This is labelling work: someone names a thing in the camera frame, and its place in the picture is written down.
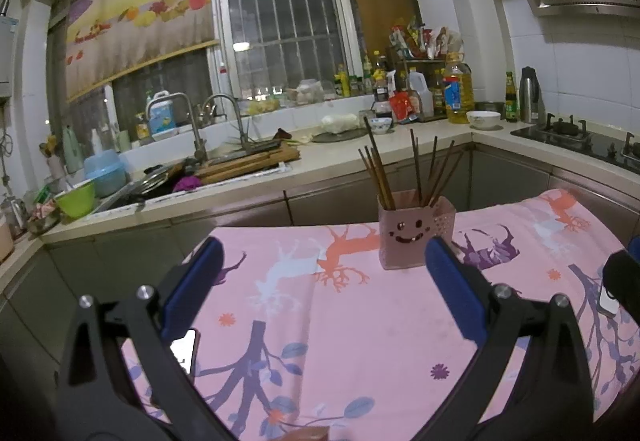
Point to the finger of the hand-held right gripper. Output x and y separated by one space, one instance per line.
636 248
625 281

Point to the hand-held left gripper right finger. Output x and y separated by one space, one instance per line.
455 291

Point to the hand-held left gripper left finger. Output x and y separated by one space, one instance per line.
192 291

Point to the pink smiley chopstick holder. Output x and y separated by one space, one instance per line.
405 231

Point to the bunch of brown wooden chopsticks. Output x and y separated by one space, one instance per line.
383 189

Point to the white square timer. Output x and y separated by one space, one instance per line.
607 306

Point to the purple cloth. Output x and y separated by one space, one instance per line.
186 183

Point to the pink printed tablecloth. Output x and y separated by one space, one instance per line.
350 321

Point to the black gas stove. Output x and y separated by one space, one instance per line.
565 133

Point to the wooden cutting board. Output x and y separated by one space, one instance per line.
245 163

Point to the blue plastic basin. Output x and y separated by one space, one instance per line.
105 173

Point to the green plastic bowl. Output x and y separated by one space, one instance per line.
75 201

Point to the chrome sink faucet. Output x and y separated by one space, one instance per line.
240 131
199 141

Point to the white ceramic bowl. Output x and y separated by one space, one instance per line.
483 120

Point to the blue label detergent jug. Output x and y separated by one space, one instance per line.
162 116

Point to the small patterned bowl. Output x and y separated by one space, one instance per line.
380 126

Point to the steel thermos flask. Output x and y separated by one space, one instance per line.
530 96

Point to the pale green bottle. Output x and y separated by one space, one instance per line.
71 148

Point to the red snack packet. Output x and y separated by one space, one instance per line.
402 106

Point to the green label glass bottle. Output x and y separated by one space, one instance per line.
510 101

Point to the steel kettle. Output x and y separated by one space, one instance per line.
12 218

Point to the white plastic jug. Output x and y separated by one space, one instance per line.
421 96

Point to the yellow cooking oil bottle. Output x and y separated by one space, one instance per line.
457 91

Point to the white plastic bag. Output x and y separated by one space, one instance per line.
340 122

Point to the row of condiment bottles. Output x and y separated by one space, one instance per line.
377 81

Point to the stack of seasoning packets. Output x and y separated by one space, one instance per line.
425 43

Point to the brown cardboard sheet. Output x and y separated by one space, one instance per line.
380 16

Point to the barred window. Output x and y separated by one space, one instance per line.
280 6

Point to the white water heater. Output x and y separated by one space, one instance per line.
6 56

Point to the fruit printed wall poster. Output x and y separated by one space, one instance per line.
140 21

